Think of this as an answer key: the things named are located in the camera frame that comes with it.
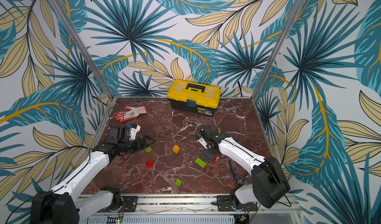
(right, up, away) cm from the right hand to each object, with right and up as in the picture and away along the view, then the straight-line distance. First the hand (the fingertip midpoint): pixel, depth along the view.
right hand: (213, 150), depth 86 cm
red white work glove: (-57, +22, +24) cm, 66 cm away
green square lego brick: (-20, -16, -6) cm, 26 cm away
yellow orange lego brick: (-22, 0, +3) cm, 22 cm away
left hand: (-35, +4, -6) cm, 36 cm away
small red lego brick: (-37, -8, -1) cm, 37 cm away
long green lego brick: (-7, -8, +1) cm, 11 cm away
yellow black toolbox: (-10, +32, +12) cm, 36 cm away
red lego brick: (0, -6, 0) cm, 6 cm away
